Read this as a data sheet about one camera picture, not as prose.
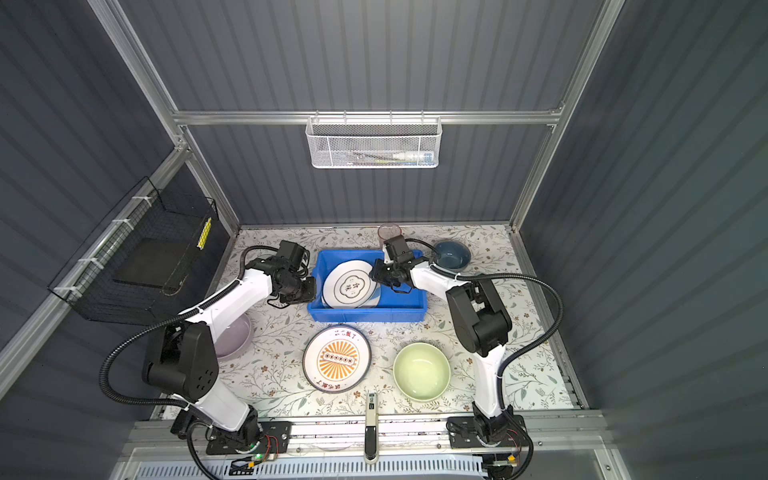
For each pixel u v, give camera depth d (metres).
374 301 0.96
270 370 0.85
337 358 0.85
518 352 0.54
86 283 0.61
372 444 0.69
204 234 0.83
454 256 1.08
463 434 0.73
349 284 0.99
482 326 0.53
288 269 0.69
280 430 0.76
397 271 0.77
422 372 0.84
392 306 0.96
